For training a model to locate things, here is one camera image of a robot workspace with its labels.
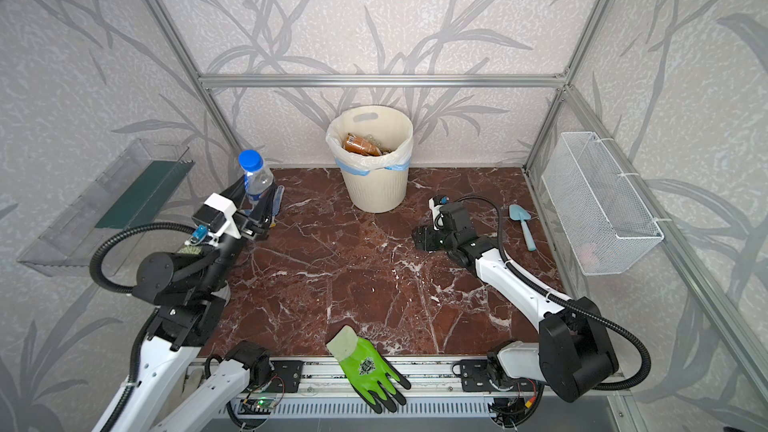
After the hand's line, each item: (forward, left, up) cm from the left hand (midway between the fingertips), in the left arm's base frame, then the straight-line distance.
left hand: (265, 173), depth 52 cm
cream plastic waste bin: (+46, -19, -28) cm, 57 cm away
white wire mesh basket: (-1, -67, -13) cm, 68 cm away
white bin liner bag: (+23, -14, -21) cm, 34 cm away
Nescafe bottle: (+38, -8, -27) cm, 47 cm away
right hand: (+12, -31, -34) cm, 47 cm away
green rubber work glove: (-24, -16, -47) cm, 55 cm away
